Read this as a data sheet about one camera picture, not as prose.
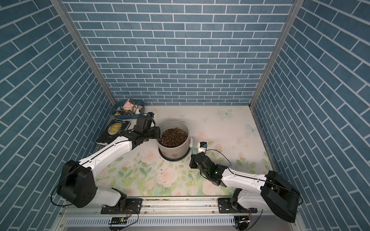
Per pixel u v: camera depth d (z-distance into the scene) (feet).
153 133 2.52
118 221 2.37
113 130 3.36
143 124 2.12
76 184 1.36
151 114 2.53
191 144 2.84
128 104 3.67
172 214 2.38
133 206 2.40
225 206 2.39
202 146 2.42
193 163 2.39
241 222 2.31
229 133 3.45
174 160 2.89
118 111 3.71
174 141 2.90
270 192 1.37
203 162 2.02
